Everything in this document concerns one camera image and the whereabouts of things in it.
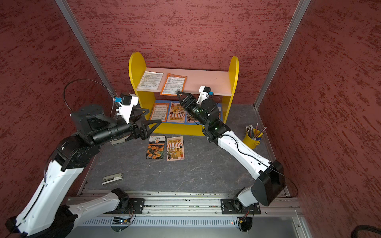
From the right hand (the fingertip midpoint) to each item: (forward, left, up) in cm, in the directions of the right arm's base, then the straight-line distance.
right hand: (177, 98), depth 67 cm
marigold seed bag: (-3, +19, -41) cm, 45 cm away
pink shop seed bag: (+14, +4, -26) cm, 30 cm away
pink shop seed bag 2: (-6, +6, -41) cm, 41 cm away
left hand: (-16, +8, +4) cm, 18 cm away
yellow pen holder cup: (-2, -45, -33) cm, 56 cm away
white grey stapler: (-24, +40, -37) cm, 60 cm away
